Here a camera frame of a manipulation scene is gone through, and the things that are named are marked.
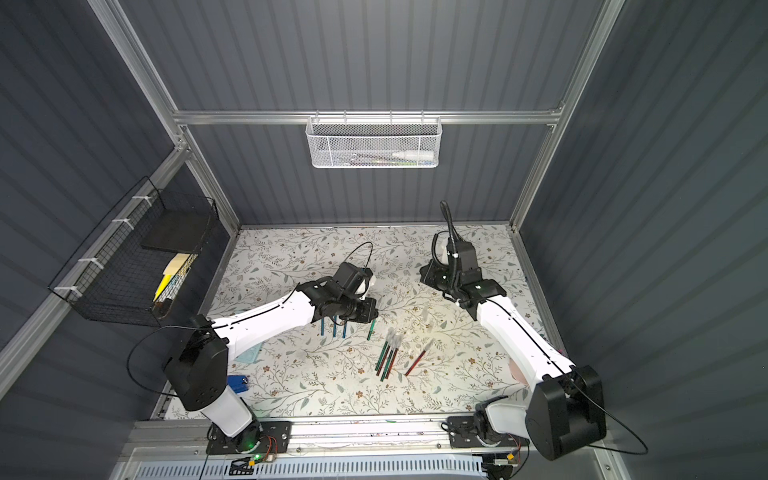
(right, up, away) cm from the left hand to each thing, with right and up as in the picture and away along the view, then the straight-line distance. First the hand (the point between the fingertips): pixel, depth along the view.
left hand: (381, 318), depth 82 cm
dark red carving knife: (+11, -13, +4) cm, 17 cm away
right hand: (+12, +14, -1) cm, 19 cm away
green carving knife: (-3, -2, 0) cm, 4 cm away
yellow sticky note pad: (-52, +14, -9) cm, 55 cm away
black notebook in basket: (-56, +25, -1) cm, 61 cm away
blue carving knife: (-15, -6, +10) cm, 19 cm away
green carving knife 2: (-1, -13, +4) cm, 14 cm away
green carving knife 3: (+2, -13, +4) cm, 14 cm away
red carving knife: (+2, -9, +6) cm, 11 cm away
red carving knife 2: (+5, -9, +6) cm, 12 cm away
